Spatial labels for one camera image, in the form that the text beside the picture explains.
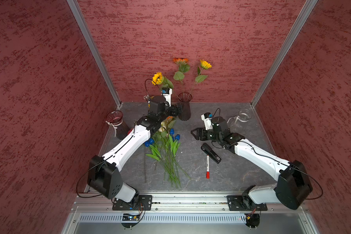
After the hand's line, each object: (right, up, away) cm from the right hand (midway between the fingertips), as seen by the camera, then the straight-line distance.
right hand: (194, 134), depth 82 cm
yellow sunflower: (+4, +35, +9) cm, 37 cm away
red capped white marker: (+8, -23, +3) cm, 24 cm away
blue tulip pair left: (-29, -6, +11) cm, 31 cm away
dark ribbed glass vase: (-5, +16, +20) cm, 26 cm away
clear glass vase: (+30, +6, +14) cm, 34 cm away
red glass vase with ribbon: (-49, +9, +7) cm, 51 cm away
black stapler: (+10, -12, +7) cm, 17 cm away
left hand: (-10, +17, -3) cm, 20 cm away
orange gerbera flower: (-6, +42, +10) cm, 43 cm away
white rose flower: (-20, +5, +20) cm, 29 cm away
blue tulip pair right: (-14, 0, +15) cm, 20 cm away
